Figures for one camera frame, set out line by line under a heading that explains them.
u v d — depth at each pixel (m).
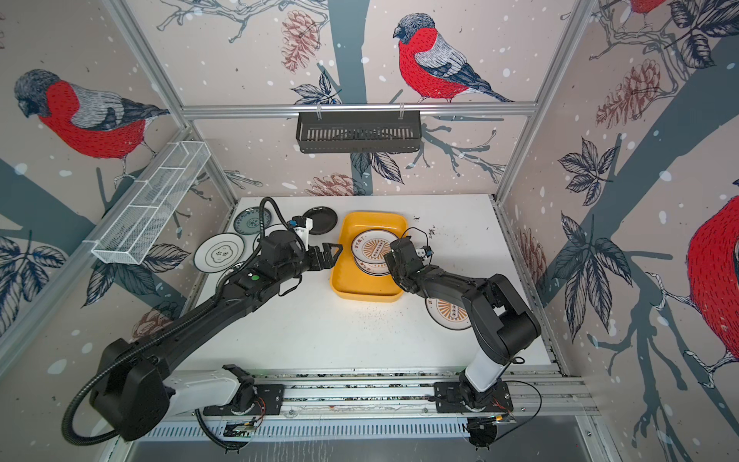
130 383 0.39
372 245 1.01
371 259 0.95
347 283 0.97
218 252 1.04
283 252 0.62
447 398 0.73
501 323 0.46
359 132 1.06
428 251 0.86
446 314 0.88
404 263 0.71
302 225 0.72
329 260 0.71
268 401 0.73
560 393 0.76
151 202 0.78
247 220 1.14
